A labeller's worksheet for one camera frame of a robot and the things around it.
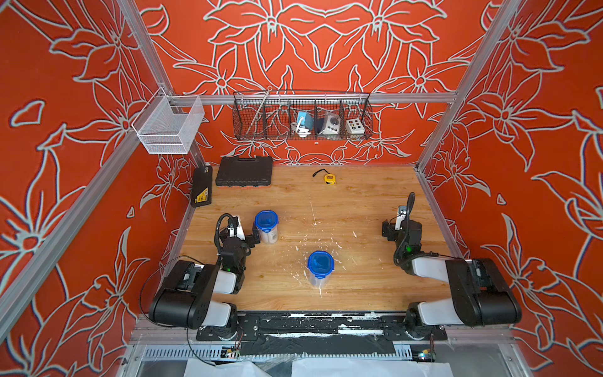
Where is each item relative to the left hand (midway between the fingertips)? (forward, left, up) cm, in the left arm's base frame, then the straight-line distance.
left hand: (243, 223), depth 89 cm
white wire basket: (+32, +34, +22) cm, 52 cm away
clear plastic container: (-4, -11, -4) cm, 12 cm away
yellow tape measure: (+32, -35, -6) cm, 48 cm away
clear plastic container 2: (-19, -30, -6) cm, 36 cm away
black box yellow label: (+19, +25, -5) cm, 32 cm away
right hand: (+7, -60, -1) cm, 61 cm away
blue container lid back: (-15, -30, +1) cm, 34 cm away
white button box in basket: (+36, -43, +21) cm, 60 cm away
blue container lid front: (0, -10, +4) cm, 10 cm away
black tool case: (+31, +7, -4) cm, 32 cm away
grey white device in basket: (+33, -32, +24) cm, 52 cm away
